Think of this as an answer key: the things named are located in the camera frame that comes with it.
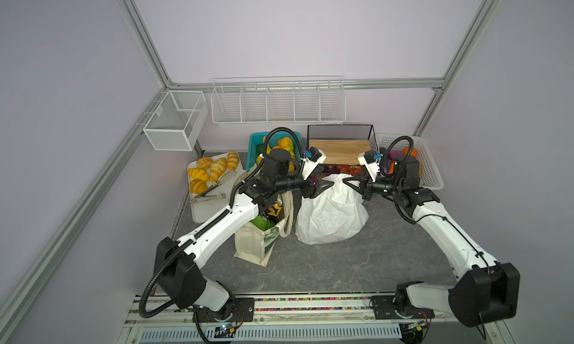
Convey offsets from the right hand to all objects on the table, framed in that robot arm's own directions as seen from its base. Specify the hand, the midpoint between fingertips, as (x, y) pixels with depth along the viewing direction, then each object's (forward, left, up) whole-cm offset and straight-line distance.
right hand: (344, 181), depth 75 cm
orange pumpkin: (+35, -43, -22) cm, 60 cm away
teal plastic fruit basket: (+41, +38, -18) cm, 59 cm away
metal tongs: (+9, +60, -22) cm, 65 cm away
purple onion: (+32, -31, -20) cm, 48 cm away
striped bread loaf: (+25, +56, -22) cm, 65 cm away
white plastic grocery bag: (-7, +3, -10) cm, 13 cm away
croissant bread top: (+29, +64, -22) cm, 73 cm away
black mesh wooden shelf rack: (+29, -4, -10) cm, 31 cm away
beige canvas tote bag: (-16, +31, -14) cm, 38 cm away
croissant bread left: (+23, +65, -23) cm, 73 cm away
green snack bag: (-10, +29, -11) cm, 32 cm away
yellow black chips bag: (-5, +25, -10) cm, 27 cm away
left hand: (-3, +7, +5) cm, 9 cm away
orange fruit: (+37, +23, -16) cm, 47 cm away
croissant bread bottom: (+14, +63, -22) cm, 68 cm away
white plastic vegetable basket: (+19, -45, -21) cm, 53 cm away
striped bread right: (+31, +50, -22) cm, 62 cm away
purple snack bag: (+23, +1, -20) cm, 30 cm away
